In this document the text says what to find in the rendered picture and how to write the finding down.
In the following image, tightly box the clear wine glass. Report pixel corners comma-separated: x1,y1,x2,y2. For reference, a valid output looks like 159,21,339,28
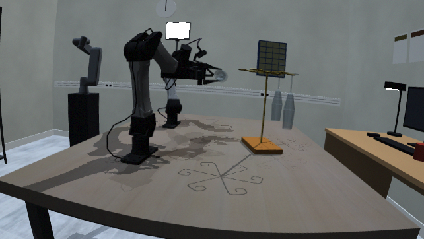
282,75,295,130
271,82,283,121

